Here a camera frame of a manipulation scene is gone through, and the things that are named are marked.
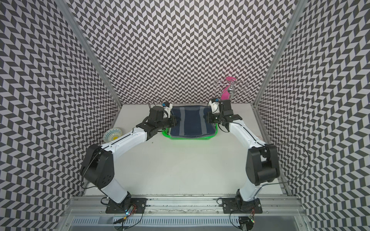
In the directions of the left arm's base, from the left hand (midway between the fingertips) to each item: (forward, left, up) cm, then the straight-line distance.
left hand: (180, 120), depth 86 cm
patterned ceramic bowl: (0, +49, -16) cm, 51 cm away
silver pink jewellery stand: (+17, -29, +10) cm, 35 cm away
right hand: (+2, -15, -1) cm, 15 cm away
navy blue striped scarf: (-1, -7, -2) cm, 7 cm away
